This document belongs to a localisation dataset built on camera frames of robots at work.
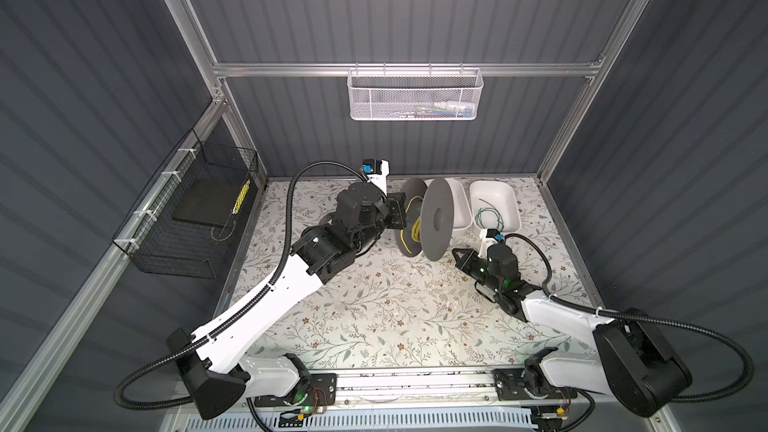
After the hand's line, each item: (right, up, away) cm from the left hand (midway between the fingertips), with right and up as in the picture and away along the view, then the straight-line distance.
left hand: (405, 193), depth 66 cm
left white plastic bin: (+23, -5, +42) cm, 49 cm away
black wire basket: (-55, -7, +6) cm, 56 cm away
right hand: (+16, -16, +21) cm, 31 cm away
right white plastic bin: (+40, +2, +49) cm, 64 cm away
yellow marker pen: (-43, 0, +13) cm, 45 cm away
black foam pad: (-49, -2, +8) cm, 50 cm away
